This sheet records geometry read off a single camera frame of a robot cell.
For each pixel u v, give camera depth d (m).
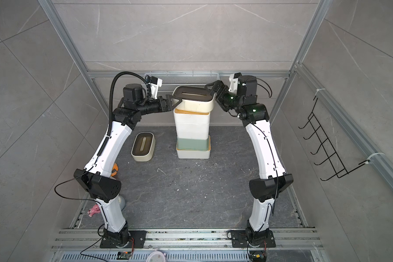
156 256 0.68
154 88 0.65
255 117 0.50
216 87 0.60
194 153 1.00
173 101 0.67
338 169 0.58
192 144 0.93
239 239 0.73
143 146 1.01
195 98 0.73
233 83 0.63
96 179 0.46
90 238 0.75
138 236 0.74
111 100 0.54
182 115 0.75
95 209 0.80
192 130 0.83
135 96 0.57
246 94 0.51
